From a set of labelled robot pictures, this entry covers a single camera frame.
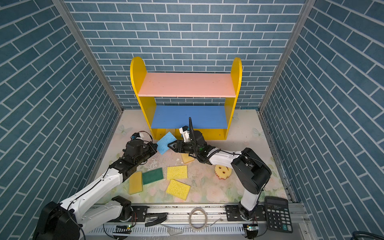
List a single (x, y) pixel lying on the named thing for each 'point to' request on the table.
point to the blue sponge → (162, 144)
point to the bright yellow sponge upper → (177, 172)
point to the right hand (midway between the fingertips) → (168, 145)
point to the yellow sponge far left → (135, 184)
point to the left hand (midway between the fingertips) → (159, 144)
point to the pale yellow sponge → (186, 158)
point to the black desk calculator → (278, 214)
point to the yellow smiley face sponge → (222, 172)
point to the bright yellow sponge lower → (178, 189)
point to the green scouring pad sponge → (152, 175)
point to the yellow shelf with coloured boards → (213, 121)
